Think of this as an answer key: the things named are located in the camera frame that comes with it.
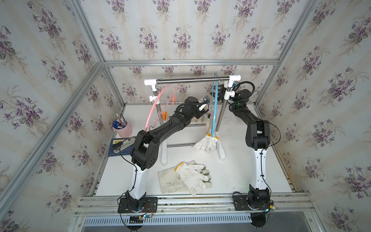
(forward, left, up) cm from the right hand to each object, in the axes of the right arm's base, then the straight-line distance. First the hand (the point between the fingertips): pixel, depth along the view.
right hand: (214, 90), depth 88 cm
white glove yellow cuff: (-28, +4, -17) cm, 33 cm away
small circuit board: (-64, +39, -27) cm, 80 cm away
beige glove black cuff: (-17, +3, -20) cm, 26 cm away
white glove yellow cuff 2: (-43, +12, -27) cm, 52 cm away
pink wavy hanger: (-17, +29, +3) cm, 34 cm away
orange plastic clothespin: (-18, +29, -4) cm, 35 cm away
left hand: (-5, +8, -7) cm, 12 cm away
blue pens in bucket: (-13, +62, -19) cm, 66 cm away
